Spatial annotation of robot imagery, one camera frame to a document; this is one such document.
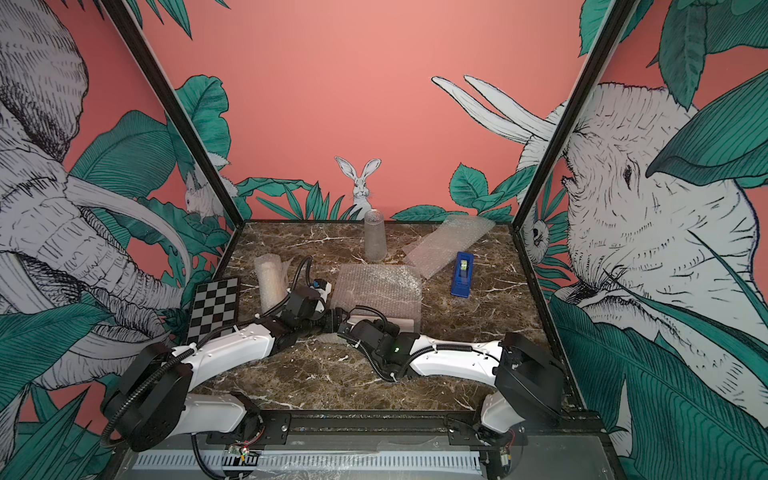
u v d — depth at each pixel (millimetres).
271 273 980
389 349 623
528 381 428
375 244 1029
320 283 799
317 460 701
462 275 983
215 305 930
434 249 1115
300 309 674
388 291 1009
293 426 749
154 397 418
